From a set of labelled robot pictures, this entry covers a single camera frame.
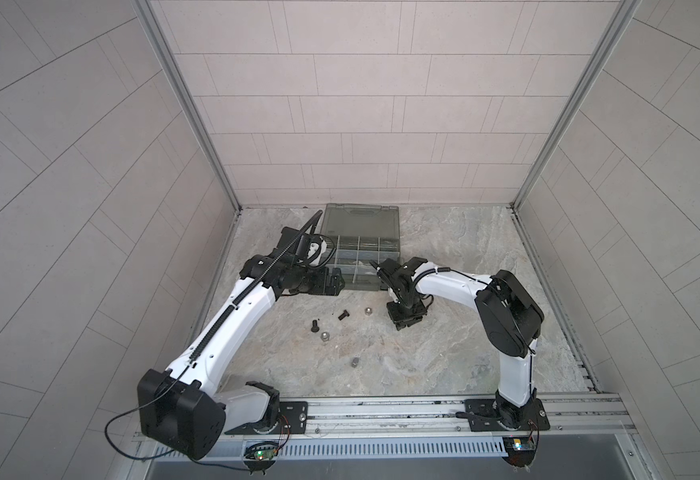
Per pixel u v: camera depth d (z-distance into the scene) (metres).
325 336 0.84
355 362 0.79
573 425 0.73
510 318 0.49
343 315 0.88
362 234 1.07
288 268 0.54
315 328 0.85
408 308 0.75
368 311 0.89
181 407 0.37
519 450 0.68
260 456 0.65
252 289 0.48
